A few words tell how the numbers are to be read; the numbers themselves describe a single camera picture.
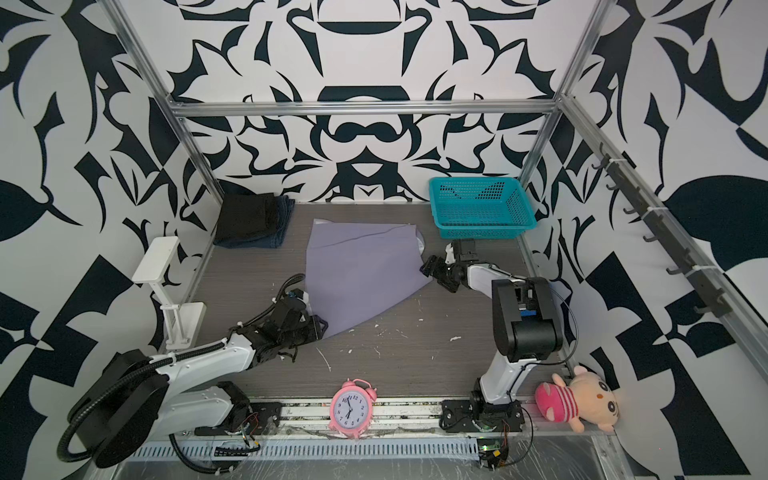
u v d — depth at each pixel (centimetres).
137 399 42
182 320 83
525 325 49
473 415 69
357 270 99
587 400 71
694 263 51
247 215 104
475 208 119
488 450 71
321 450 65
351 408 74
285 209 115
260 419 74
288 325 68
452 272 83
